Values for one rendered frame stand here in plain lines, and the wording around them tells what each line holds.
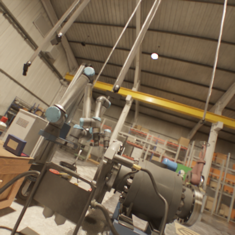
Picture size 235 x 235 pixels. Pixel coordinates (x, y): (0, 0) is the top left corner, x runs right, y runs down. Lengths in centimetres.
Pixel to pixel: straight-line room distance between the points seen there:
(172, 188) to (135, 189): 36
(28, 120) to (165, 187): 172
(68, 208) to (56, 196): 11
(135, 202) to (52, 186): 86
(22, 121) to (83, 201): 133
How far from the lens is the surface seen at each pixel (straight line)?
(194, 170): 596
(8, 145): 130
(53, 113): 143
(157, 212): 161
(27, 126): 188
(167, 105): 981
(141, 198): 152
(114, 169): 153
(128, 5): 911
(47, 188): 105
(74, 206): 99
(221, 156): 1330
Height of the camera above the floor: 74
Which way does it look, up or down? 14 degrees up
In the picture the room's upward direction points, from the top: 24 degrees clockwise
